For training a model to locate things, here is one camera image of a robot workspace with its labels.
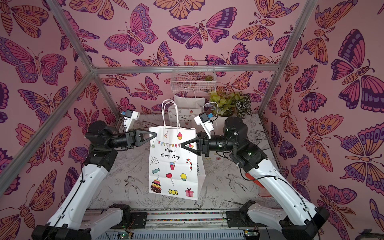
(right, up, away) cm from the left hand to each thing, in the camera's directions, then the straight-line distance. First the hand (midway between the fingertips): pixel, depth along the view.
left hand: (156, 137), depth 59 cm
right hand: (+12, -2, -5) cm, 13 cm away
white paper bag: (+8, -12, -4) cm, 15 cm away
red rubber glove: (+53, -31, +22) cm, 65 cm away
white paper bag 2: (+11, +18, +38) cm, 44 cm away
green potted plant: (+38, +19, +40) cm, 59 cm away
